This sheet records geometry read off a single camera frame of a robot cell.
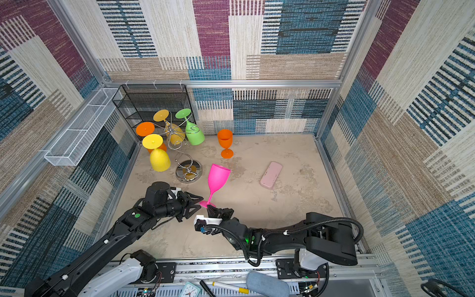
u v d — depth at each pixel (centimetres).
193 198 70
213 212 68
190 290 69
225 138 100
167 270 74
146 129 79
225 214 66
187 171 102
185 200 66
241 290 70
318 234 48
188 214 70
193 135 92
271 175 99
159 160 80
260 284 68
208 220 62
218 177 73
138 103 105
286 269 73
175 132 81
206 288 70
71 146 71
